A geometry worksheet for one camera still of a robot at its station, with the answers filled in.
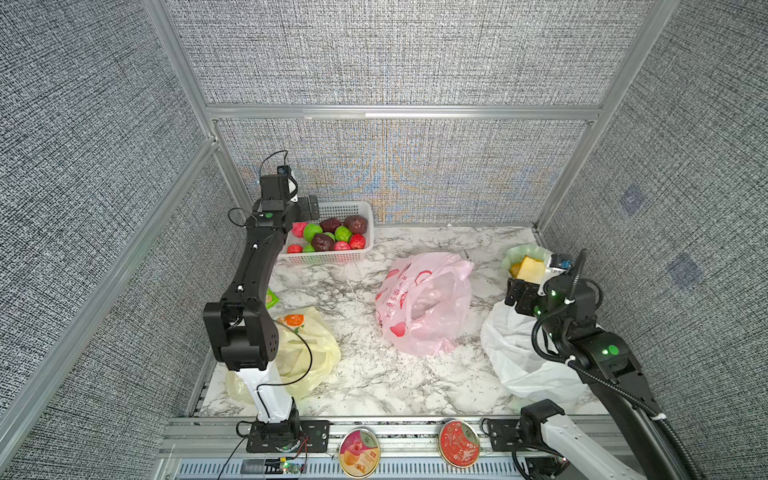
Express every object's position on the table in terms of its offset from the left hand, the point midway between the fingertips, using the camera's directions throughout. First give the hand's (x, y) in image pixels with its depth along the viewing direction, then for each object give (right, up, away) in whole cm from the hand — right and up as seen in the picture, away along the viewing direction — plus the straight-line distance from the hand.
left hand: (305, 197), depth 86 cm
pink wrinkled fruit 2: (+8, -14, +18) cm, 24 cm away
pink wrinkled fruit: (-9, -7, +24) cm, 27 cm away
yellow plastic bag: (+1, -45, -1) cm, 45 cm away
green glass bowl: (+70, -16, +20) cm, 75 cm away
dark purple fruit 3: (+14, -6, +19) cm, 24 cm away
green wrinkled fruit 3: (-3, -14, +17) cm, 22 cm away
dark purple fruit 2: (+2, -12, +14) cm, 19 cm away
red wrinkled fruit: (+13, -12, +20) cm, 27 cm away
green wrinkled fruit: (-4, -8, +23) cm, 25 cm away
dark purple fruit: (+3, -5, +27) cm, 27 cm away
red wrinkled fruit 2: (-9, -14, +20) cm, 26 cm away
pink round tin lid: (+17, -62, -18) cm, 67 cm away
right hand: (+57, -22, -17) cm, 63 cm away
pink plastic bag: (+36, -32, +12) cm, 50 cm away
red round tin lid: (+40, -61, -16) cm, 75 cm away
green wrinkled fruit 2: (+8, -9, +23) cm, 26 cm away
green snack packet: (-14, -31, +11) cm, 36 cm away
